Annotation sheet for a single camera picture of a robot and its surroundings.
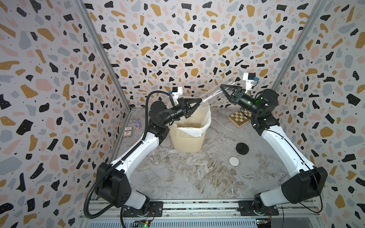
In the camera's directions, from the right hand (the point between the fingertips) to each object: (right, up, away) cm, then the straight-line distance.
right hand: (221, 90), depth 62 cm
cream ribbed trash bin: (-18, -26, +23) cm, 39 cm away
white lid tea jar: (-33, -36, +23) cm, 54 cm away
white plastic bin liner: (-11, -16, +41) cm, 45 cm away
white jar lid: (+14, -39, +29) cm, 51 cm away
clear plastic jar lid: (+13, -33, +36) cm, 50 cm away
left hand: (-8, -6, -2) cm, 10 cm away
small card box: (-59, -21, +41) cm, 75 cm away
